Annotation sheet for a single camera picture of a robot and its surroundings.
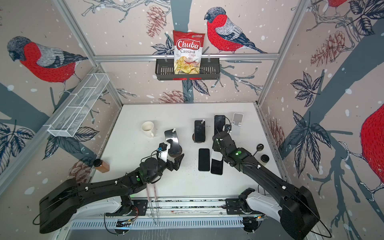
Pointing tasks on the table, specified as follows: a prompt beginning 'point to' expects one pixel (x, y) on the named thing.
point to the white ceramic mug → (147, 128)
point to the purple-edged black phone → (199, 132)
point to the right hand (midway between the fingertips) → (217, 142)
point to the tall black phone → (219, 121)
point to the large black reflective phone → (171, 137)
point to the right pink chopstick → (155, 207)
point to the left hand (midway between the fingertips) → (177, 152)
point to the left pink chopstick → (149, 202)
